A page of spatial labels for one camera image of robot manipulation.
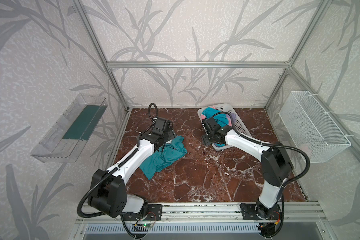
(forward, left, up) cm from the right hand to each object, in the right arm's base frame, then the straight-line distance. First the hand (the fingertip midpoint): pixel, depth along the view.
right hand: (208, 133), depth 93 cm
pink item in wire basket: (-16, -47, +10) cm, 51 cm away
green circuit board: (-46, +32, -9) cm, 57 cm away
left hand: (-2, +22, +7) cm, 23 cm away
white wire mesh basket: (-14, -41, +25) cm, 50 cm away
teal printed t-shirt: (-13, +27, -7) cm, 31 cm away
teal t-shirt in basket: (+10, -10, +2) cm, 14 cm away
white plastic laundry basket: (+8, -22, -3) cm, 24 cm away
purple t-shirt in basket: (+14, -19, -1) cm, 24 cm away
